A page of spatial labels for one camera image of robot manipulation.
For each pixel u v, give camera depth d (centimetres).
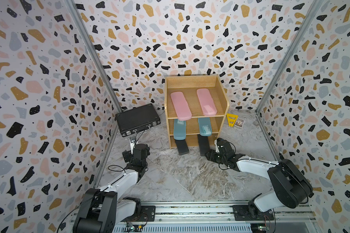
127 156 77
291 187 44
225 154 72
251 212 67
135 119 110
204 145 98
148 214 74
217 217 74
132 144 74
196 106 80
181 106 78
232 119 117
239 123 113
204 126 88
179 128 88
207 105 79
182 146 97
